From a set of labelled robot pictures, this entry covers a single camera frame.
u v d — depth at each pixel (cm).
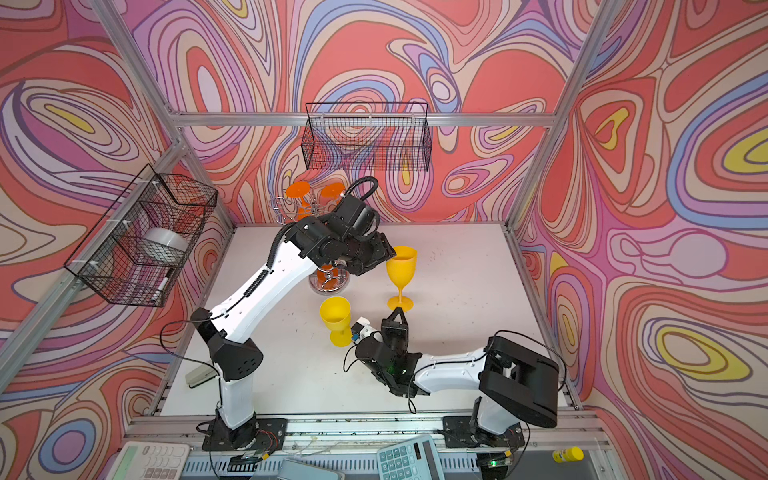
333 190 88
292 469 65
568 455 65
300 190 87
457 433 74
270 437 72
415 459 69
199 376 81
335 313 84
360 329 74
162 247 70
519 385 44
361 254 60
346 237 53
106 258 66
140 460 69
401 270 75
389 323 78
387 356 64
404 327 72
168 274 75
